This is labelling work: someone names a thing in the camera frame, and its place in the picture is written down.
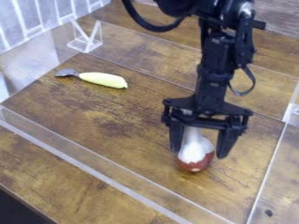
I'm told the red and white toy mushroom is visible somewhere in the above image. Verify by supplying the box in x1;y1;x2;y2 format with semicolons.
177;126;215;172

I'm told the clear acrylic enclosure wall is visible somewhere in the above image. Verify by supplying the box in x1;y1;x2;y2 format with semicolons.
1;24;299;224

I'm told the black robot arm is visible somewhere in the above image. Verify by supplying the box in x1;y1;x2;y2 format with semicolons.
155;0;265;159

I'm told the black strip on back table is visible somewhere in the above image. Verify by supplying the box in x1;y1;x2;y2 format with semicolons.
253;20;267;30

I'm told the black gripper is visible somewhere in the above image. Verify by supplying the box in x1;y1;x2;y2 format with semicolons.
161;95;253;159

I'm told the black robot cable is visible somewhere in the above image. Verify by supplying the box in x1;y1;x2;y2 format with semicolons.
120;0;187;33

